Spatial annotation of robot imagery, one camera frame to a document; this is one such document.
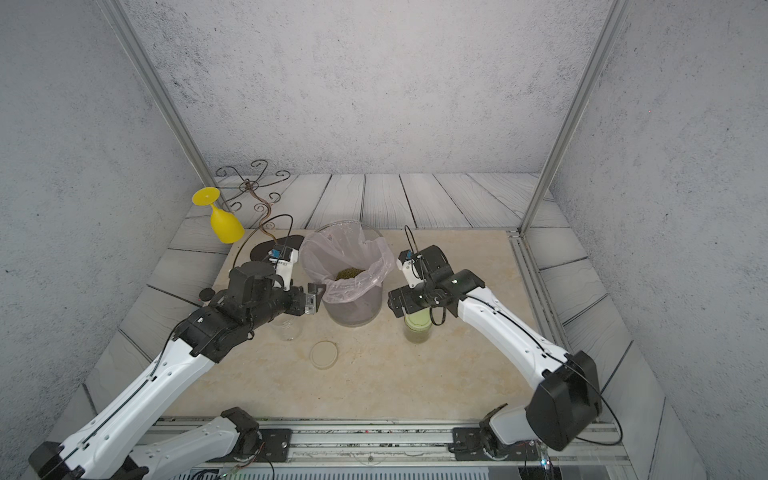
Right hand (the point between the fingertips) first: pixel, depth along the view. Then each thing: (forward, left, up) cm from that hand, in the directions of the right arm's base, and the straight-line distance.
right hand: (405, 297), depth 79 cm
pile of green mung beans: (+16, +19, -11) cm, 27 cm away
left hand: (-3, +21, +9) cm, 23 cm away
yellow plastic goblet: (+23, +55, +4) cm, 60 cm away
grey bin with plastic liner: (+16, +16, -4) cm, 23 cm away
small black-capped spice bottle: (+6, +60, -8) cm, 61 cm away
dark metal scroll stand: (+31, +46, +14) cm, 58 cm away
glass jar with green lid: (-4, -3, -8) cm, 10 cm away
